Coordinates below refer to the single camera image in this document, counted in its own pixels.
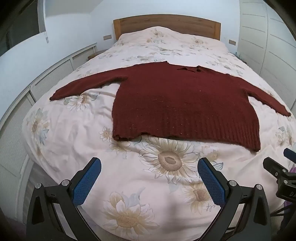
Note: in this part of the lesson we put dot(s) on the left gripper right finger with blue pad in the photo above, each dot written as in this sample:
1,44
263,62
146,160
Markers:
244,212

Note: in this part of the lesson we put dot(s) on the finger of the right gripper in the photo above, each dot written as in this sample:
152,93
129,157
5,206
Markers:
291,155
274,168

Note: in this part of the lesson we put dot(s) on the wooden bedside table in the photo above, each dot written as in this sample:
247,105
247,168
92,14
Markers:
95,54

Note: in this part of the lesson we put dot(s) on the right wall switch plate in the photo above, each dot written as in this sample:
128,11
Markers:
232,42

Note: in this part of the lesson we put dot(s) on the floral white bed duvet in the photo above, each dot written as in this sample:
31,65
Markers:
149,188

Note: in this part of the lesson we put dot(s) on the dark red knit sweater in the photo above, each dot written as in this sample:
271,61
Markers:
171,101

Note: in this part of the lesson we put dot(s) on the left wall switch plate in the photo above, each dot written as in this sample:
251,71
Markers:
107,37

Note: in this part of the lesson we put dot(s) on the white wardrobe with panel doors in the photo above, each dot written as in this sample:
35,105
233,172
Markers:
268,47

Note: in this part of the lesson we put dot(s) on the wall switch plate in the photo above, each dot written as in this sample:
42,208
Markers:
232,42
107,37

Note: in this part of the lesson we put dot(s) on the wooden headboard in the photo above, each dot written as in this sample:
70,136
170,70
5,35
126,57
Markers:
179,23

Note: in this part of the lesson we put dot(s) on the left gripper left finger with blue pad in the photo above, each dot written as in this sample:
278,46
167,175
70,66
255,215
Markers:
42,220

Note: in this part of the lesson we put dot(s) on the white low louvered cabinet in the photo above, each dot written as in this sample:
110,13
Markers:
15,162

